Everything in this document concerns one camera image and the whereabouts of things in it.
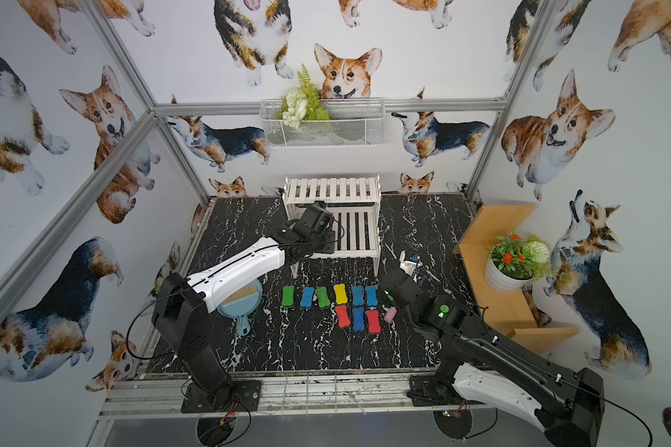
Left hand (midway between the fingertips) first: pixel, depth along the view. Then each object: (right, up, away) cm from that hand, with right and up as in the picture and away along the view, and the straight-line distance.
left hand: (328, 231), depth 87 cm
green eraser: (-13, -21, +3) cm, 25 cm away
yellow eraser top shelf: (+4, -22, +3) cm, 22 cm away
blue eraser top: (-7, -21, +5) cm, 23 cm away
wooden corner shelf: (+52, -23, -8) cm, 57 cm away
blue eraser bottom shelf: (+9, -27, -1) cm, 28 cm away
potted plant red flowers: (+50, -8, -12) cm, 52 cm away
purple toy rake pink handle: (+19, -26, 0) cm, 32 cm away
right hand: (+18, -11, -11) cm, 24 cm away
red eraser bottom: (+5, -26, 0) cm, 27 cm away
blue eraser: (+14, -21, +4) cm, 25 cm away
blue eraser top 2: (+9, -21, +4) cm, 23 cm away
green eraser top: (-2, -21, +3) cm, 22 cm away
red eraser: (+14, -27, +1) cm, 30 cm away
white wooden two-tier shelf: (+8, +9, -2) cm, 12 cm away
